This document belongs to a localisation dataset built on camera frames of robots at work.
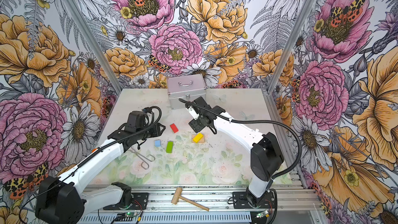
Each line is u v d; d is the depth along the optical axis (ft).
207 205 2.45
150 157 2.91
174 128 3.27
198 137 3.09
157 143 3.06
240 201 2.42
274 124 1.53
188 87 3.43
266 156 1.47
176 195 2.44
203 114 2.03
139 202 2.40
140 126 2.17
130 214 2.34
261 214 2.35
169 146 3.01
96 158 1.61
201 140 3.07
